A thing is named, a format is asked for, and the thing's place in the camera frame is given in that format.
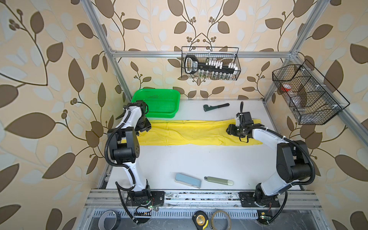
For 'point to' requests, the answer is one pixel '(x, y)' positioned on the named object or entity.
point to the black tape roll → (101, 219)
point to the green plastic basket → (162, 103)
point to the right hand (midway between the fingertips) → (230, 132)
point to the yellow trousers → (190, 133)
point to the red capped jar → (286, 87)
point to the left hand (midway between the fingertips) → (145, 130)
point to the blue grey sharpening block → (186, 179)
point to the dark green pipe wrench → (206, 108)
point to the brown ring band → (215, 213)
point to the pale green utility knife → (219, 180)
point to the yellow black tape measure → (201, 220)
